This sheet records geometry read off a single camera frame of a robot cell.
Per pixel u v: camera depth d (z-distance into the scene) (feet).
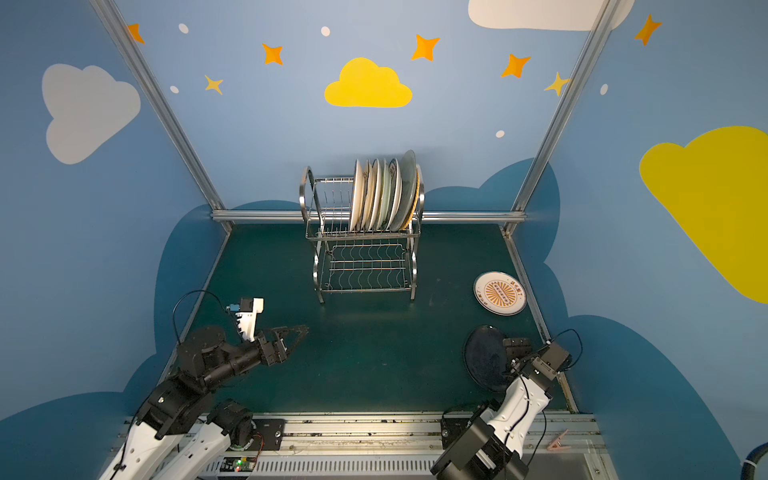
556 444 2.40
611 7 2.23
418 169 2.35
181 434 1.58
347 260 3.44
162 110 2.79
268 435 2.43
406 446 3.40
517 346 2.51
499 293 3.34
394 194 3.14
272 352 1.94
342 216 3.64
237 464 2.31
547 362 2.05
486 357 2.96
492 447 1.41
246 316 2.01
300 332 2.09
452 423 2.51
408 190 2.53
